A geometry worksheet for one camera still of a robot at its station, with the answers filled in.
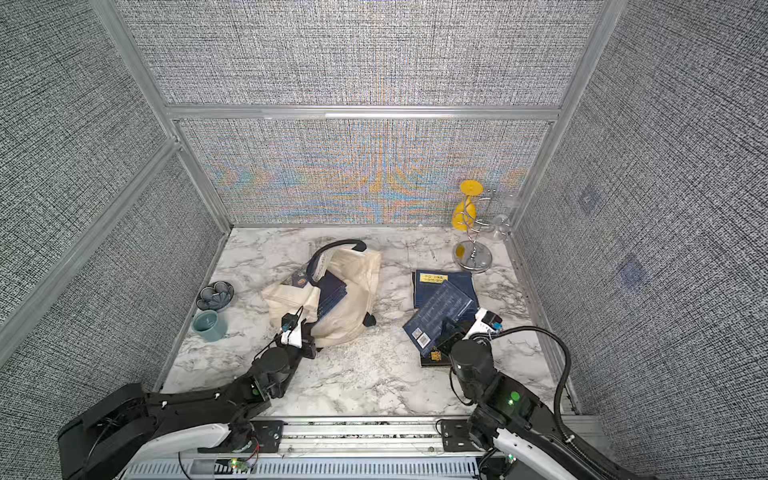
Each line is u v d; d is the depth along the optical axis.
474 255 1.09
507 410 0.52
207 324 0.90
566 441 0.48
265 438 0.74
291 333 0.67
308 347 0.73
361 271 0.94
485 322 0.63
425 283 0.97
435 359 0.82
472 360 0.52
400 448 0.75
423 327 0.78
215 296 0.98
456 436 0.75
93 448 0.41
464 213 1.13
